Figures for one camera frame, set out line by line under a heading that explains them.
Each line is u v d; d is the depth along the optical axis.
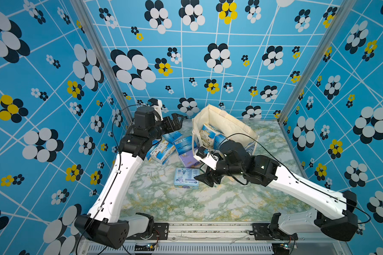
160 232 0.73
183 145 0.99
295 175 0.44
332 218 0.40
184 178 0.84
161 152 0.94
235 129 0.86
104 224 0.37
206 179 0.54
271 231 0.65
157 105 0.60
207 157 0.52
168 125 0.59
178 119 0.60
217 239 0.72
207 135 0.94
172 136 1.02
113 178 0.41
